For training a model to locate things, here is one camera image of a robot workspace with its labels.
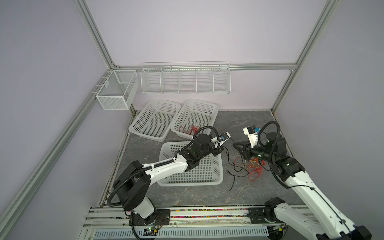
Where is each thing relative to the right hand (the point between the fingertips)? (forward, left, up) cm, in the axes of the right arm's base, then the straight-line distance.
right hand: (234, 146), depth 72 cm
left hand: (+5, +4, -2) cm, 7 cm away
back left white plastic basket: (+38, +52, -24) cm, 68 cm away
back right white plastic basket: (+44, +22, -24) cm, 55 cm away
